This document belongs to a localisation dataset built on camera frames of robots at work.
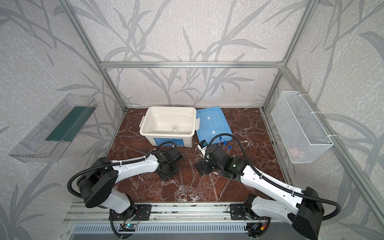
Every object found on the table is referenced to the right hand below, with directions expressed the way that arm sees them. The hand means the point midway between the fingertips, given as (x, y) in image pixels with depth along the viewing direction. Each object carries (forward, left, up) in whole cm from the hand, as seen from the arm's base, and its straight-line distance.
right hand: (202, 156), depth 77 cm
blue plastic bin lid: (+34, -8, -16) cm, 38 cm away
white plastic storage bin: (+32, +29, -14) cm, 46 cm away
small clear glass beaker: (+24, +19, -10) cm, 32 cm away
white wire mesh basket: (0, -42, +20) cm, 47 cm away
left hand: (-3, +14, -14) cm, 20 cm away
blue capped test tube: (+18, -16, -18) cm, 30 cm away
